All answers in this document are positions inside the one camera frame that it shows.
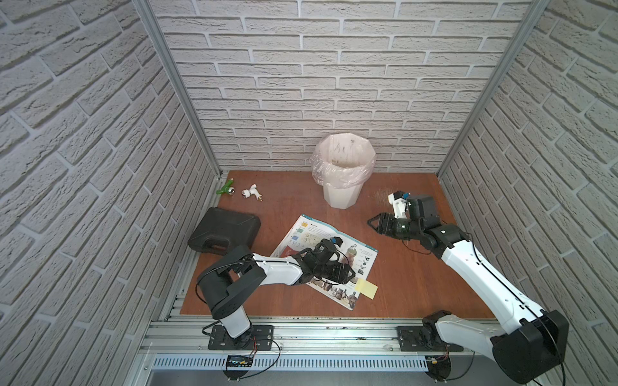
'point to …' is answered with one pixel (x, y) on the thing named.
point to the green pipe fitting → (225, 189)
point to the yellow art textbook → (360, 257)
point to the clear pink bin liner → (343, 161)
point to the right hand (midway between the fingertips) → (376, 222)
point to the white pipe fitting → (253, 190)
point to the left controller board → (239, 361)
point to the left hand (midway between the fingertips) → (344, 264)
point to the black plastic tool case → (218, 231)
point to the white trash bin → (343, 199)
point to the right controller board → (439, 368)
